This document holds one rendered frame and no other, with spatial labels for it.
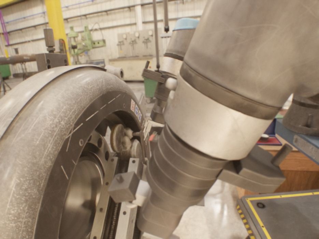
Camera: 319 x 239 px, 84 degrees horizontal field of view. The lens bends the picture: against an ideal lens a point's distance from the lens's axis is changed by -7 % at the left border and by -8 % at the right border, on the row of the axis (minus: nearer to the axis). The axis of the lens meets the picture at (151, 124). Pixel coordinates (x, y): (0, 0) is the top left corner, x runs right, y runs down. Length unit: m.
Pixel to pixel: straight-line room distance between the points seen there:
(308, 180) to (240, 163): 1.23
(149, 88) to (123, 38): 4.13
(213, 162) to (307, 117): 0.62
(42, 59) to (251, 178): 0.45
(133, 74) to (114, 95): 6.32
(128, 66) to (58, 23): 3.33
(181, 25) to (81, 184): 0.62
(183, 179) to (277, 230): 0.80
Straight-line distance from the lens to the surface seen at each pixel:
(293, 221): 1.02
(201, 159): 0.17
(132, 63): 6.76
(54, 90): 0.35
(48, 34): 0.52
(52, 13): 4.19
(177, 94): 0.16
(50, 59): 0.49
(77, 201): 0.78
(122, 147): 0.64
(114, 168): 0.63
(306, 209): 1.10
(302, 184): 1.41
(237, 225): 1.35
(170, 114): 0.16
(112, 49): 12.74
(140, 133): 0.64
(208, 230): 1.30
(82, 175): 0.75
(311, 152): 0.74
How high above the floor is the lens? 1.00
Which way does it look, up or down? 21 degrees down
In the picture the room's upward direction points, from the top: 4 degrees counter-clockwise
